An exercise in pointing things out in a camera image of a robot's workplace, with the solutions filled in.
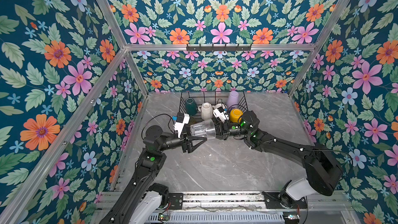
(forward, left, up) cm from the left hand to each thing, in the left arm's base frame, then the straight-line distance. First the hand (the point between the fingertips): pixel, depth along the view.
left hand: (205, 135), depth 59 cm
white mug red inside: (+36, -10, -26) cm, 45 cm away
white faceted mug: (+29, -1, -20) cm, 35 cm away
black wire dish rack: (+46, -7, -29) cm, 55 cm away
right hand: (+3, -1, -4) cm, 5 cm away
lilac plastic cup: (+37, -19, -21) cm, 46 cm away
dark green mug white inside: (+36, +9, -26) cm, 45 cm away
